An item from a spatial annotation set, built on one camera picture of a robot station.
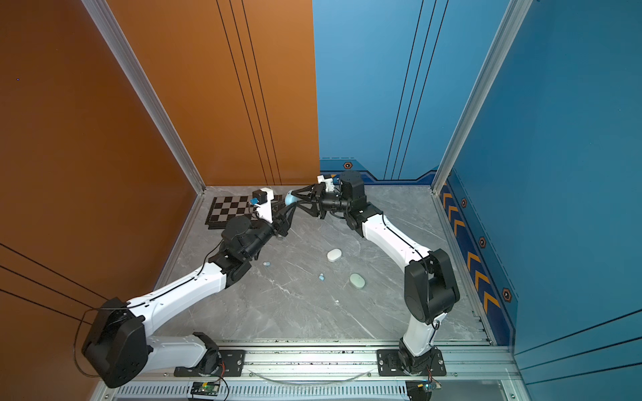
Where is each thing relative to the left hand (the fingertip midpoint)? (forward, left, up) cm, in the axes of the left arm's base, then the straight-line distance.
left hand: (292, 201), depth 74 cm
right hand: (0, 0, +1) cm, 1 cm away
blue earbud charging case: (0, +1, +1) cm, 1 cm away
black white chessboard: (+21, +36, -29) cm, 50 cm away
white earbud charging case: (-1, -13, -29) cm, 32 cm away
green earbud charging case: (-11, -21, -30) cm, 38 cm away
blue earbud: (-10, -8, -31) cm, 33 cm away
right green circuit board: (-42, -40, -30) cm, 65 cm away
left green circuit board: (-43, +24, -34) cm, 60 cm away
